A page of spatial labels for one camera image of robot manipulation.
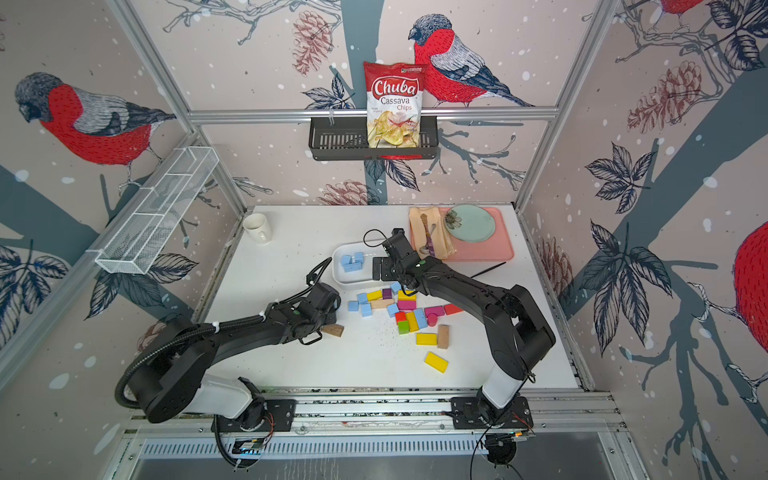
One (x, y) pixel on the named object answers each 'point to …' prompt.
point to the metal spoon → (429, 247)
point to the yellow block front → (436, 362)
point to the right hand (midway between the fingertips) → (386, 264)
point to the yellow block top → (404, 296)
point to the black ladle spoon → (499, 264)
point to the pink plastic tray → (497, 247)
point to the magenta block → (407, 304)
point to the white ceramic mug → (258, 227)
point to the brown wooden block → (333, 329)
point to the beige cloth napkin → (439, 237)
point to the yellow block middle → (426, 339)
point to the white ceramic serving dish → (365, 274)
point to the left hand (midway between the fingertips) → (334, 303)
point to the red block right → (451, 309)
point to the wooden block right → (443, 336)
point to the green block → (403, 327)
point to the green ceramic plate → (470, 223)
